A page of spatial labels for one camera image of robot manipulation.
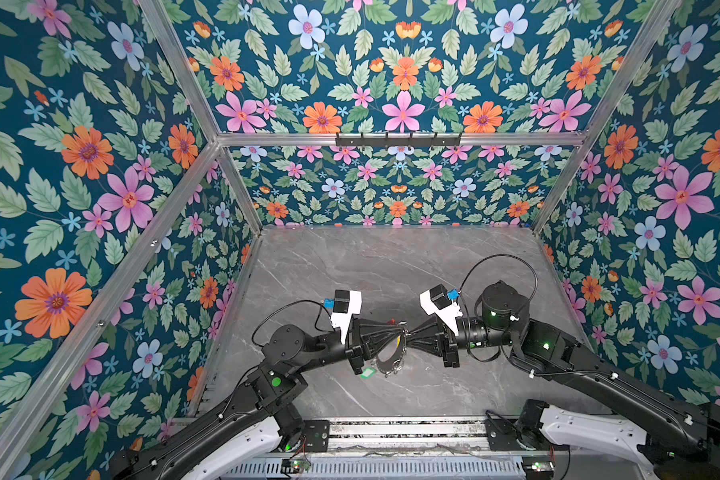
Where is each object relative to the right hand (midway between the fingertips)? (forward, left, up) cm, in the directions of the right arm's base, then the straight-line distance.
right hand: (405, 338), depth 56 cm
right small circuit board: (-18, -33, -35) cm, 51 cm away
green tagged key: (-2, +8, -14) cm, 16 cm away
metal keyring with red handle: (-3, +3, -4) cm, 5 cm away
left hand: (-2, +1, +6) cm, 6 cm away
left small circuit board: (-17, +26, -33) cm, 45 cm away
